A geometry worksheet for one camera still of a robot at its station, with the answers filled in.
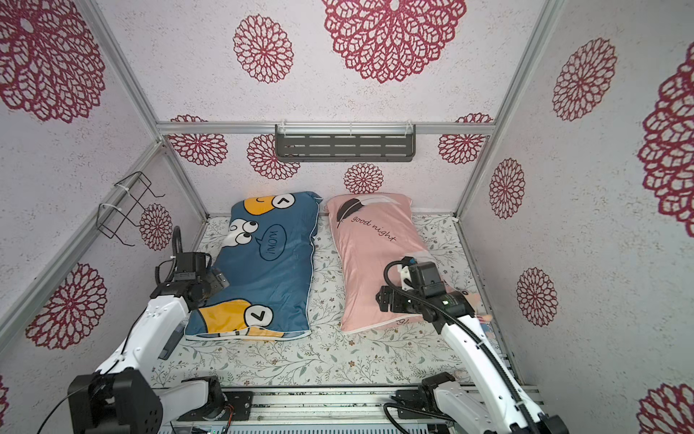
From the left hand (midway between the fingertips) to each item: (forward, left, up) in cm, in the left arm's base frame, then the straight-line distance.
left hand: (212, 287), depth 85 cm
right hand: (-5, -55, +5) cm, 56 cm away
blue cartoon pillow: (+15, -14, -5) cm, 21 cm away
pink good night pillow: (+22, -51, +1) cm, 55 cm away
